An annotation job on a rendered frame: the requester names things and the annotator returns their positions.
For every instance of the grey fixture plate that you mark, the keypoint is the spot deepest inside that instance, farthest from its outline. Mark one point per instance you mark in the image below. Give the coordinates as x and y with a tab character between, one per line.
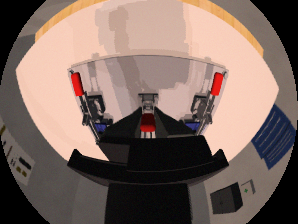
120	79

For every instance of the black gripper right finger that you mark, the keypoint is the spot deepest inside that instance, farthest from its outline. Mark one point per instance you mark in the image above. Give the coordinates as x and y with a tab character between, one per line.
168	127

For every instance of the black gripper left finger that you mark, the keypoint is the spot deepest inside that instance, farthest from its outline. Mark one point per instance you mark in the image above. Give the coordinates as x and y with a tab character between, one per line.
127	126

